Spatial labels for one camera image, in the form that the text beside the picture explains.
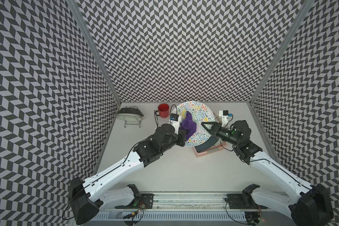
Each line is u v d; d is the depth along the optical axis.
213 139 0.66
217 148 0.81
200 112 0.74
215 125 0.65
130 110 0.97
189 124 0.68
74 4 0.70
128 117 1.01
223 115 0.68
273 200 0.54
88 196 0.38
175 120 0.61
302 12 0.68
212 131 0.64
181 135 0.60
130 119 1.01
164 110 1.09
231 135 0.61
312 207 0.39
